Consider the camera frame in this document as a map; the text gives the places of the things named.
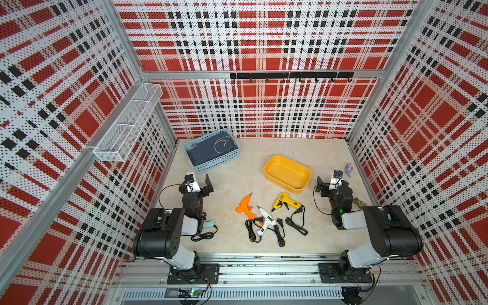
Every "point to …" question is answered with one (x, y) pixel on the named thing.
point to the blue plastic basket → (215, 163)
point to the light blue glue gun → (209, 223)
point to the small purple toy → (349, 168)
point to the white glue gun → (269, 221)
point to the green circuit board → (189, 293)
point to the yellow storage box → (287, 173)
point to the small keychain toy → (359, 203)
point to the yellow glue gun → (282, 199)
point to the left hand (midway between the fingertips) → (200, 175)
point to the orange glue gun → (244, 207)
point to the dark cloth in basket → (211, 149)
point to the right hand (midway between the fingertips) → (330, 176)
